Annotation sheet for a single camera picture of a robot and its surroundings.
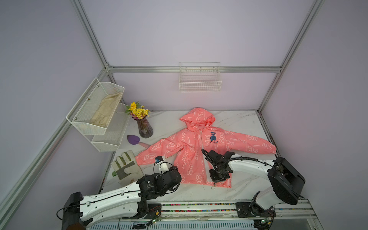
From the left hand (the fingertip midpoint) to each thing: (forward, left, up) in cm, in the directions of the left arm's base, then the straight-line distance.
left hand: (176, 170), depth 77 cm
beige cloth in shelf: (+23, +40, +20) cm, 50 cm away
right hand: (-2, -23, -11) cm, 26 cm away
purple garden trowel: (+27, +33, -11) cm, 44 cm away
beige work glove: (+5, +33, -10) cm, 35 cm away
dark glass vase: (+30, +23, +1) cm, 38 cm away
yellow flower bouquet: (+32, +25, +14) cm, 43 cm away
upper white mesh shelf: (+23, +45, +21) cm, 55 cm away
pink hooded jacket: (+30, -14, -8) cm, 34 cm away
